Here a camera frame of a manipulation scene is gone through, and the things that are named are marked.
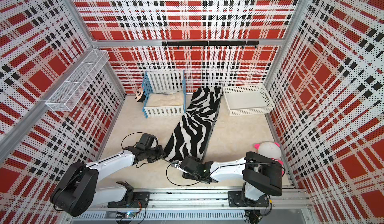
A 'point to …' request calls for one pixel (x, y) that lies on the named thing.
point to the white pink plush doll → (272, 150)
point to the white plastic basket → (242, 100)
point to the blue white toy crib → (164, 93)
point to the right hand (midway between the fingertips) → (190, 162)
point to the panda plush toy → (139, 95)
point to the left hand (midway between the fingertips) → (168, 153)
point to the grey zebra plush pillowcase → (193, 129)
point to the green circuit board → (128, 214)
